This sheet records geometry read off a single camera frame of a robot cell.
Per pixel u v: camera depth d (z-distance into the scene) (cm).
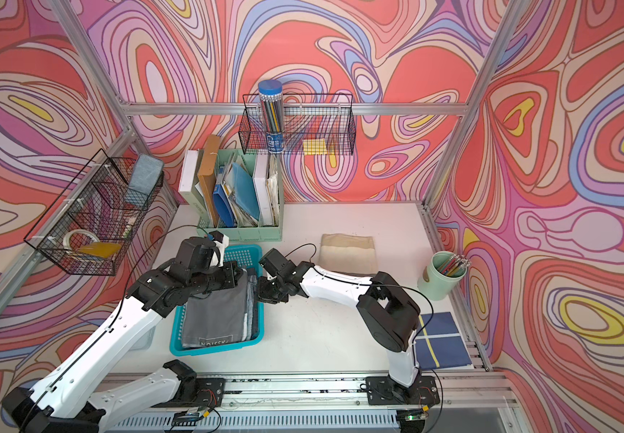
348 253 99
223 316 83
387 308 50
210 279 58
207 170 85
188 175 87
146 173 81
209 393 72
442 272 82
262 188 96
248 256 96
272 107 74
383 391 73
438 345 80
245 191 97
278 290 65
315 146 91
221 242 67
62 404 37
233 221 107
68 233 68
